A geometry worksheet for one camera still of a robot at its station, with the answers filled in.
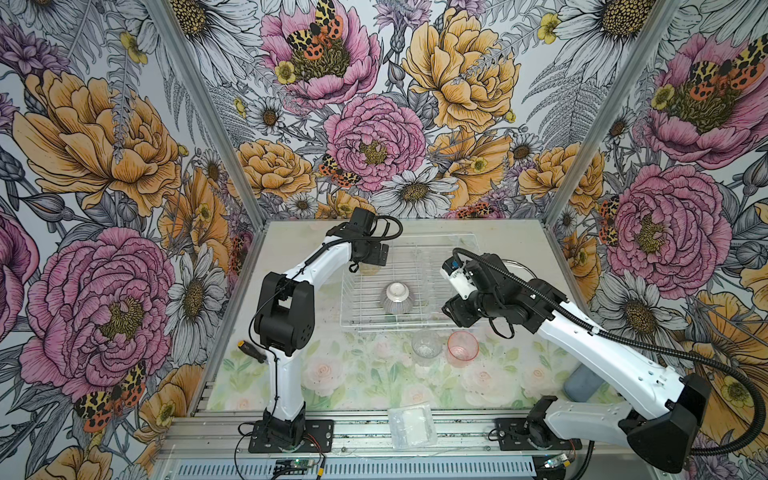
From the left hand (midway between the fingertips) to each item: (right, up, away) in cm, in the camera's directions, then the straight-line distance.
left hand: (368, 261), depth 97 cm
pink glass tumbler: (+28, -25, -9) cm, 38 cm away
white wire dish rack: (+15, 0, +14) cm, 21 cm away
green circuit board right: (+46, -46, -25) cm, 70 cm away
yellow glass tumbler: (0, -3, +3) cm, 4 cm away
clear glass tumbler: (+17, -25, -7) cm, 32 cm away
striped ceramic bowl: (+9, -11, -5) cm, 15 cm away
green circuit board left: (-15, -46, -25) cm, 55 cm away
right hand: (+23, -12, -22) cm, 34 cm away
